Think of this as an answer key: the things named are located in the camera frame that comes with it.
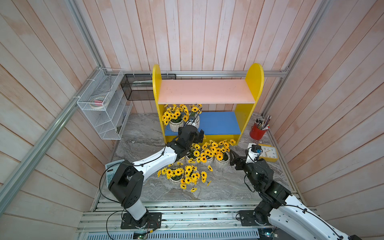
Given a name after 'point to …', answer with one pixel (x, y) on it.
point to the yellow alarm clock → (269, 153)
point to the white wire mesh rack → (108, 122)
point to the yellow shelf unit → (215, 125)
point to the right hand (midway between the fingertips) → (237, 149)
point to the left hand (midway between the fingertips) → (194, 130)
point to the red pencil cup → (258, 130)
